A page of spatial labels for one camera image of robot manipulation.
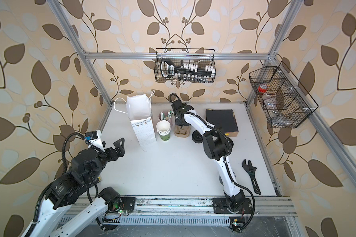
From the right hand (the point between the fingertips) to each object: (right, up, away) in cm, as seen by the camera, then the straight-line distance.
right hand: (182, 123), depth 100 cm
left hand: (-29, -7, -35) cm, 46 cm away
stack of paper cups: (-12, -4, -7) cm, 14 cm away
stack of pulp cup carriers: (0, -6, -1) cm, 6 cm away
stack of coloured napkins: (+30, +3, +7) cm, 31 cm away
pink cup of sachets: (-9, +5, -12) cm, 16 cm away
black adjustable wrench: (+40, -27, -16) cm, 51 cm away
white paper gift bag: (-30, +9, -1) cm, 31 cm away
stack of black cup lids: (+9, -9, -3) cm, 13 cm away
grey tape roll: (+22, -32, -18) cm, 42 cm away
